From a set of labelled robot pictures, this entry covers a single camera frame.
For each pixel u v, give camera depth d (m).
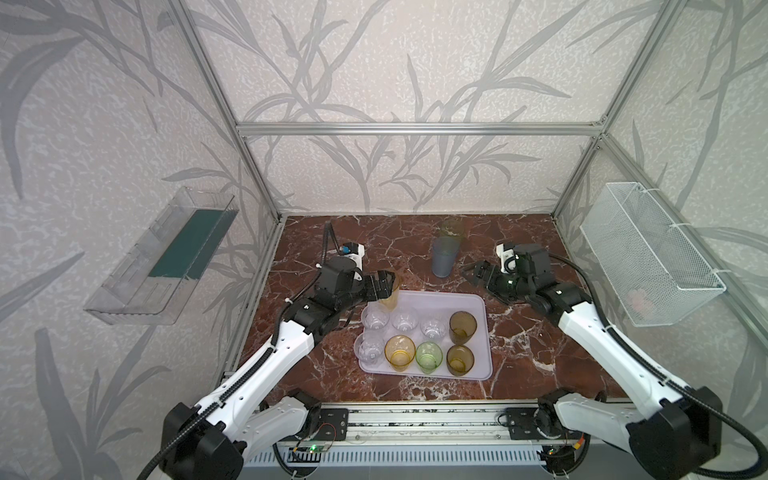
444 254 1.01
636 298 0.75
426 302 0.99
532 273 0.59
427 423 0.75
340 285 0.56
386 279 0.68
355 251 0.68
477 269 0.70
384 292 0.68
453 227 1.19
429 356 0.83
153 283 0.63
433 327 0.88
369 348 0.86
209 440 0.37
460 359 0.83
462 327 0.87
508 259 0.70
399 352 0.84
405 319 0.91
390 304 0.90
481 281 0.70
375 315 0.89
